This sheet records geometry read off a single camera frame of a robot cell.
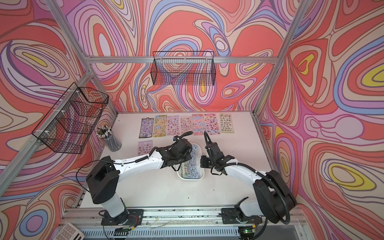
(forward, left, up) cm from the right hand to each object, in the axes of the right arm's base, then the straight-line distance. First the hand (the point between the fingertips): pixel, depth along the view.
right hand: (203, 165), depth 88 cm
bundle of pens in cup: (+17, +58, +15) cm, 62 cm away
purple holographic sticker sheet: (+30, +40, -1) cm, 49 cm away
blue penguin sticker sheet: (-3, +8, +2) cm, 8 cm away
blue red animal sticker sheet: (+35, 0, -2) cm, 35 cm away
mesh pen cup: (+15, +56, +6) cm, 58 cm away
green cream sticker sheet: (+35, -21, -3) cm, 41 cm away
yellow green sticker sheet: (+34, +30, -2) cm, 45 cm away
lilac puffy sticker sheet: (+15, +38, -2) cm, 41 cm away
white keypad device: (-31, +64, 0) cm, 71 cm away
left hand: (+3, +6, +6) cm, 9 cm away
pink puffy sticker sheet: (+34, +20, -2) cm, 40 cm away
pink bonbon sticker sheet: (+34, +10, -2) cm, 35 cm away
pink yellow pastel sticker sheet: (+35, -9, -2) cm, 36 cm away
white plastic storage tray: (-2, +1, -1) cm, 3 cm away
